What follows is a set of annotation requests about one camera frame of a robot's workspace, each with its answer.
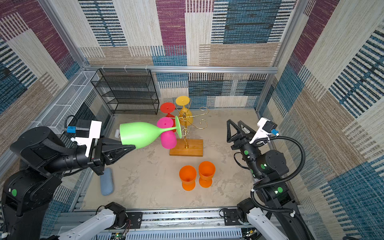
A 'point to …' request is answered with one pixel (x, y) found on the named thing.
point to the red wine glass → (168, 108)
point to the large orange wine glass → (206, 170)
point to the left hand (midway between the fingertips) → (134, 143)
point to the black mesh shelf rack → (127, 91)
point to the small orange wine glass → (188, 175)
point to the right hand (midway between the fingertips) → (231, 124)
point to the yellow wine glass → (185, 115)
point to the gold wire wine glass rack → (189, 147)
